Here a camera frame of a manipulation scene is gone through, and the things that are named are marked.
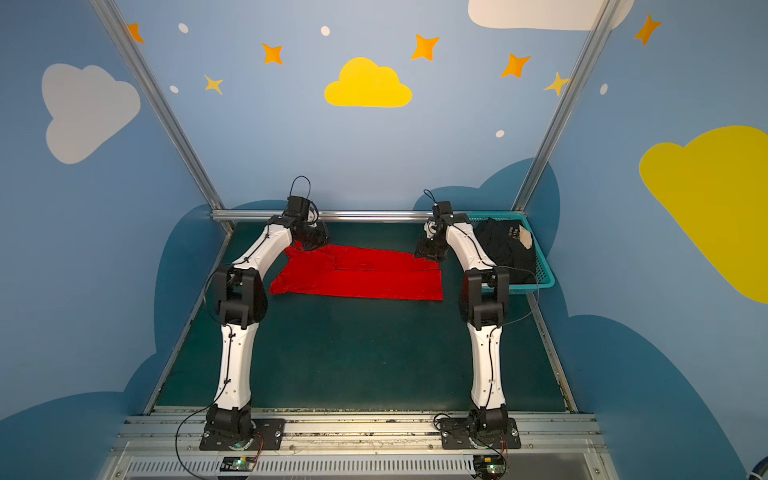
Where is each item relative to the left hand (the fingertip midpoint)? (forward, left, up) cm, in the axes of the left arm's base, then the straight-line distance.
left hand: (335, 237), depth 103 cm
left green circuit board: (-65, +17, -12) cm, 68 cm away
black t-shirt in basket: (-4, -60, 0) cm, 60 cm away
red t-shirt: (-7, -5, -11) cm, 14 cm away
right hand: (-5, -31, -2) cm, 31 cm away
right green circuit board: (-64, -44, -12) cm, 79 cm away
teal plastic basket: (-13, -71, -3) cm, 72 cm away
